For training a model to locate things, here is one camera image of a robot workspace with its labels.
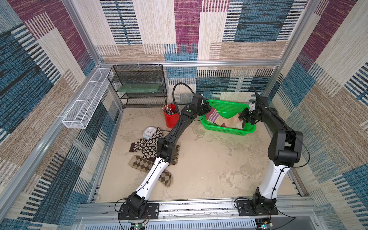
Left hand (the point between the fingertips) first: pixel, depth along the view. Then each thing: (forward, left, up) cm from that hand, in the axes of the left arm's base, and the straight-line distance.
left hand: (214, 106), depth 99 cm
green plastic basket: (+11, -12, -12) cm, 20 cm away
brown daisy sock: (-23, +48, -10) cm, 54 cm away
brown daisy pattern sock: (-24, +43, -14) cm, 51 cm away
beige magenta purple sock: (-8, -12, -6) cm, 16 cm away
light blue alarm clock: (-11, +46, -13) cm, 49 cm away
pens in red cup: (-3, +31, +1) cm, 31 cm away
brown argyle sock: (-34, +45, -16) cm, 58 cm away
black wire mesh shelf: (+18, +51, +5) cm, 54 cm away
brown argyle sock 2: (-30, +26, -15) cm, 43 cm away
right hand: (-7, -18, -4) cm, 19 cm away
